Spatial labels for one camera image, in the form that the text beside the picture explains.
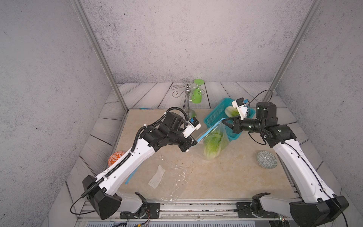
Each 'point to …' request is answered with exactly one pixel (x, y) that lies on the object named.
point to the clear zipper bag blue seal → (176, 184)
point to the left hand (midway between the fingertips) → (197, 142)
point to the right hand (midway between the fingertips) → (224, 120)
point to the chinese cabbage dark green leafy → (212, 144)
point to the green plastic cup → (197, 93)
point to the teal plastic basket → (218, 114)
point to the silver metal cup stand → (190, 91)
